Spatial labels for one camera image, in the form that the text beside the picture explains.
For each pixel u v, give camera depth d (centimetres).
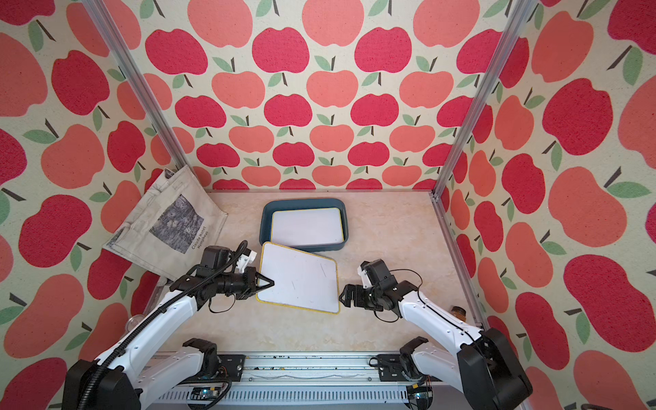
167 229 87
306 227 104
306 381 73
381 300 64
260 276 76
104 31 72
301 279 84
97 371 40
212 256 64
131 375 42
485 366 40
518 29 72
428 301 55
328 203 109
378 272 67
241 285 69
